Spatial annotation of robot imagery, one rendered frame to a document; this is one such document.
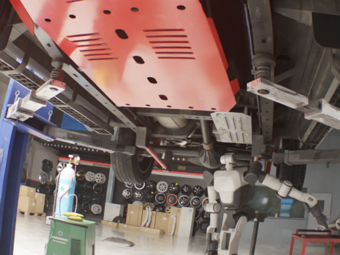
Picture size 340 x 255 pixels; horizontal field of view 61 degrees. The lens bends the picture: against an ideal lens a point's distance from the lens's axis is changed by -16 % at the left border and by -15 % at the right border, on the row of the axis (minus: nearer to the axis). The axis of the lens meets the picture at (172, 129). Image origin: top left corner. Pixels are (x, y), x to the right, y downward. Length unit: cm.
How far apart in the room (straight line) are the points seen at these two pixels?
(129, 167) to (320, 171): 990
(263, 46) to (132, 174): 235
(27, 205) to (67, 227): 709
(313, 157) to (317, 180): 990
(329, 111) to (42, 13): 126
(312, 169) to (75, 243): 1044
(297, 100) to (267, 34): 30
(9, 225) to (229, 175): 192
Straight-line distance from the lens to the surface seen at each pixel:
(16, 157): 296
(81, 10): 119
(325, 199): 1247
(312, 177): 1238
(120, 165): 331
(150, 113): 253
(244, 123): 214
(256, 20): 117
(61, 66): 166
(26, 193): 1012
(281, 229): 1214
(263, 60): 130
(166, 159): 343
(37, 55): 201
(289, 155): 257
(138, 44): 133
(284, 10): 119
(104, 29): 128
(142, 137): 268
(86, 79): 184
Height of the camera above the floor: 102
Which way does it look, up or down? 14 degrees up
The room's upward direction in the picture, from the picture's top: 8 degrees clockwise
